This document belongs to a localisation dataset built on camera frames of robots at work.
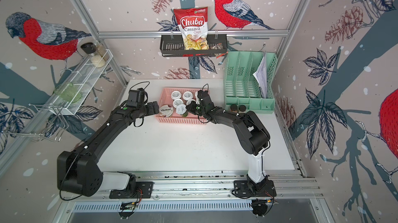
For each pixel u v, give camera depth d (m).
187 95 1.04
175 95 1.05
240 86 1.18
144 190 0.73
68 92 0.68
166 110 0.98
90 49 0.79
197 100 0.76
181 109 0.92
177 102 0.99
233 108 0.94
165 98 1.10
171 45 0.95
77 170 0.40
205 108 0.75
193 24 0.80
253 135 0.51
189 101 1.00
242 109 0.94
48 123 0.66
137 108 0.64
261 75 0.92
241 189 0.73
